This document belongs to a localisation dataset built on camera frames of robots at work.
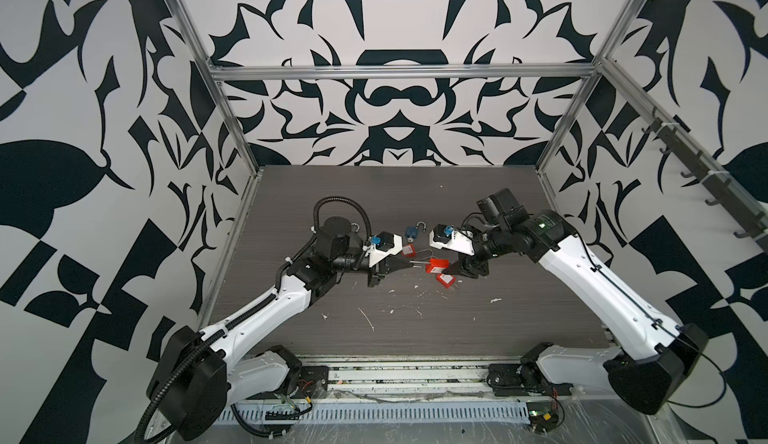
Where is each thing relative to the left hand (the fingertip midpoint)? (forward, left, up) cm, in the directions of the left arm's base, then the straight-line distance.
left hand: (414, 255), depth 69 cm
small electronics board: (-29, -30, -25) cm, 49 cm away
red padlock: (+14, -2, -24) cm, 28 cm away
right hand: (+1, -8, -1) cm, 8 cm away
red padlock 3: (+4, -12, -22) cm, 25 cm away
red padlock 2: (-2, -5, -1) cm, 6 cm away
